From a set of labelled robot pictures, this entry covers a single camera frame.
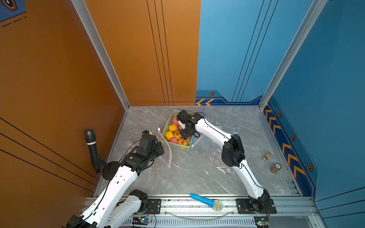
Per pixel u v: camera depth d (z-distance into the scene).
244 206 0.73
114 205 0.45
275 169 0.82
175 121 0.97
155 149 0.67
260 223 0.71
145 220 0.70
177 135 0.95
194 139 0.99
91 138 0.66
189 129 0.73
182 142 0.92
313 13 0.71
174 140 0.93
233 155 0.58
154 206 0.74
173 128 1.00
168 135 0.96
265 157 0.89
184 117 0.76
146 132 0.70
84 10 0.71
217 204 0.71
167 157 0.80
